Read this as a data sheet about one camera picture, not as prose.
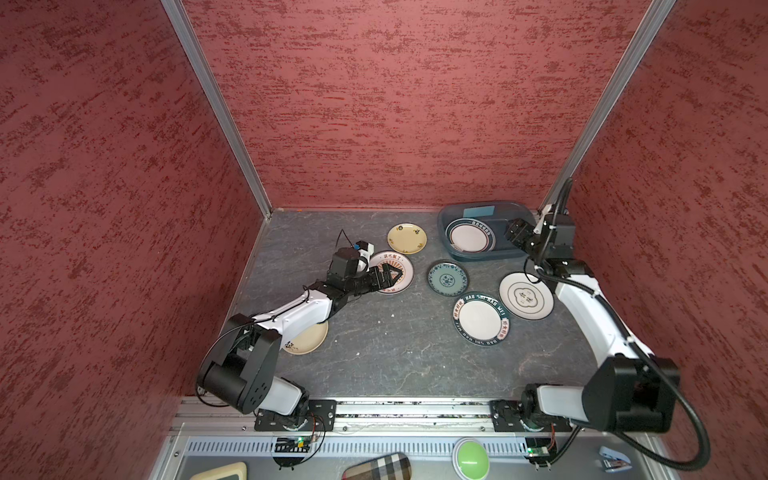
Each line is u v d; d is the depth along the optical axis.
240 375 0.43
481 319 0.93
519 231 0.74
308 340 0.87
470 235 1.11
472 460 0.67
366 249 0.81
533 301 0.95
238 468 0.66
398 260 1.05
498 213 1.16
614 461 0.68
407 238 1.11
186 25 0.73
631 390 0.41
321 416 0.73
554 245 0.61
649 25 0.73
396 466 0.65
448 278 1.01
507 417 0.74
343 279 0.68
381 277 0.76
